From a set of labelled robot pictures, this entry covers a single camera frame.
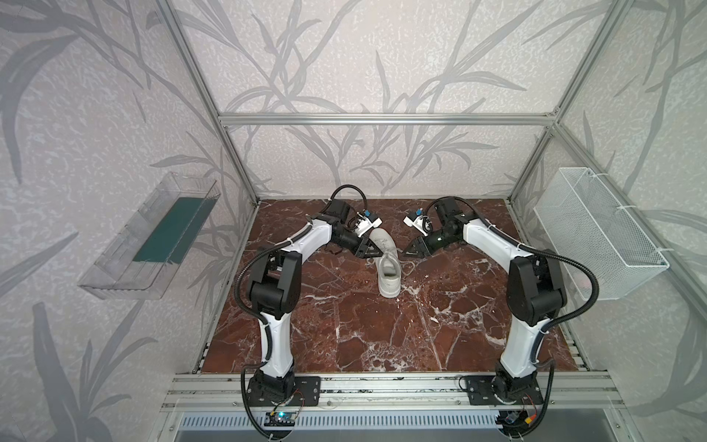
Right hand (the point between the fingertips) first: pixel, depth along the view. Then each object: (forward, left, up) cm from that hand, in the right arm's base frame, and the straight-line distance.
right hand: (409, 243), depth 90 cm
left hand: (-1, +10, +1) cm, 10 cm away
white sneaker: (-5, +7, -5) cm, 10 cm away
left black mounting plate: (-41, +30, -12) cm, 52 cm away
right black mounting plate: (-41, -16, -11) cm, 45 cm away
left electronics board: (-47, +37, -13) cm, 61 cm away
